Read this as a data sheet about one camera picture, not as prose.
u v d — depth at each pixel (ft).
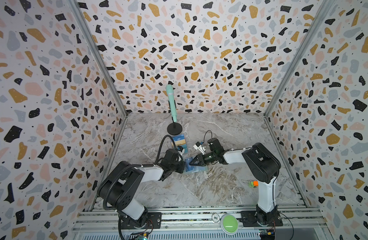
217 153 2.62
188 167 2.95
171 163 2.40
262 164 1.79
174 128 3.64
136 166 1.67
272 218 2.08
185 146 3.19
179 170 2.74
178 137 3.29
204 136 3.86
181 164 2.72
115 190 1.44
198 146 2.95
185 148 3.20
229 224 2.35
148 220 2.38
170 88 2.94
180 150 2.75
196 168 2.95
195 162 2.96
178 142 3.28
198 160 2.80
